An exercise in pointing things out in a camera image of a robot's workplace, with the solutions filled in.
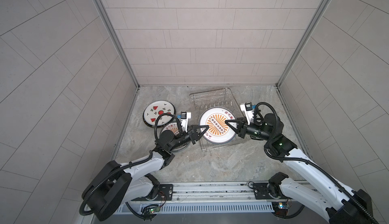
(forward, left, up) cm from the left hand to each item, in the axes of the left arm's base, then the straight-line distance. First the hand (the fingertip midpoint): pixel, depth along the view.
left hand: (211, 131), depth 67 cm
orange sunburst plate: (0, -4, -1) cm, 4 cm away
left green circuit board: (-28, +25, -19) cm, 42 cm away
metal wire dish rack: (+37, -11, -23) cm, 45 cm away
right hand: (+1, -6, +3) cm, 7 cm away
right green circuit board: (-27, -32, -23) cm, 48 cm away
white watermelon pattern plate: (+26, +36, -21) cm, 49 cm away
